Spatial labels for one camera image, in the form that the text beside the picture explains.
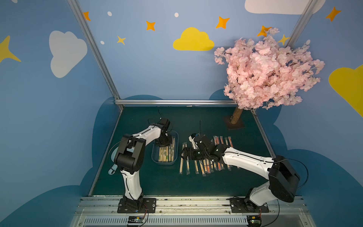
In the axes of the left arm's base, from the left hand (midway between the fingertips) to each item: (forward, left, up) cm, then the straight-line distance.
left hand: (168, 143), depth 97 cm
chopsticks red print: (-16, -27, -2) cm, 31 cm away
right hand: (-12, -12, +10) cm, 20 cm away
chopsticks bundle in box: (-8, +1, -1) cm, 8 cm away
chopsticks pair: (-1, -11, -2) cm, 11 cm away
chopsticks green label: (-15, -28, -1) cm, 32 cm away
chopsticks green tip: (-16, -19, -2) cm, 24 cm away
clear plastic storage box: (-6, +9, 0) cm, 11 cm away
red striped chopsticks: (-17, -23, -2) cm, 29 cm away
